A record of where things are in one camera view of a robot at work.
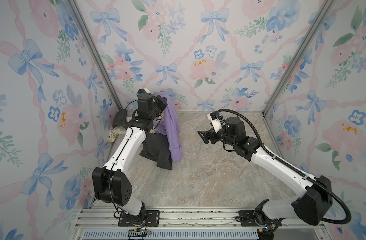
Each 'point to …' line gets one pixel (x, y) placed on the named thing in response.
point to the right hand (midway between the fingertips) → (205, 126)
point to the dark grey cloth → (156, 147)
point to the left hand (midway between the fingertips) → (168, 95)
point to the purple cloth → (168, 124)
